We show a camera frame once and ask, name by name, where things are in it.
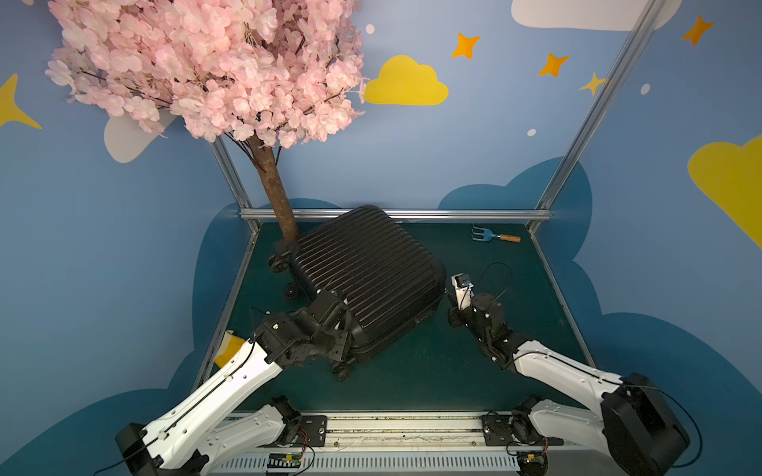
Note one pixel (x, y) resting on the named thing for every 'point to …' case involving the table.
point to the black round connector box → (532, 463)
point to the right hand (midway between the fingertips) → (457, 291)
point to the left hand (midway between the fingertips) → (341, 335)
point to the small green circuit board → (284, 460)
